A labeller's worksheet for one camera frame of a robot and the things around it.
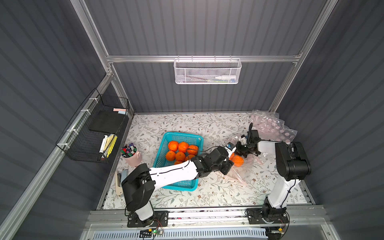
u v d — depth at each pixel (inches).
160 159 34.2
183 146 36.9
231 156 35.8
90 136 28.7
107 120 30.7
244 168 35.9
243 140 37.5
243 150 34.7
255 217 28.9
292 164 20.2
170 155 35.9
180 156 35.9
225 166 26.8
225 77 36.6
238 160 34.5
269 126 42.1
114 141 28.0
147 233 28.4
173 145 36.9
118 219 29.7
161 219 28.9
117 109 33.1
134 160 35.0
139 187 17.3
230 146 26.7
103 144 27.3
